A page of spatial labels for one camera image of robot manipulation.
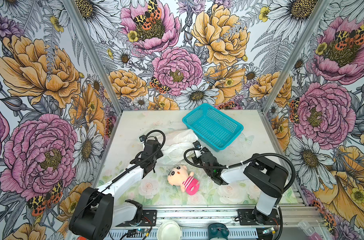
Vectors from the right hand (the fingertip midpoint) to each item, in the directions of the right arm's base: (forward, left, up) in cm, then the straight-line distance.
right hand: (194, 149), depth 90 cm
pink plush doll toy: (-16, +9, 0) cm, 18 cm away
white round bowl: (-38, +14, -8) cm, 42 cm away
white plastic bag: (+2, +11, +4) cm, 12 cm away
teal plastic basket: (+23, -15, -9) cm, 29 cm away
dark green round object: (-40, -7, 0) cm, 41 cm away
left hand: (-1, +23, 0) cm, 23 cm away
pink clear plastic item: (-40, -51, -7) cm, 65 cm away
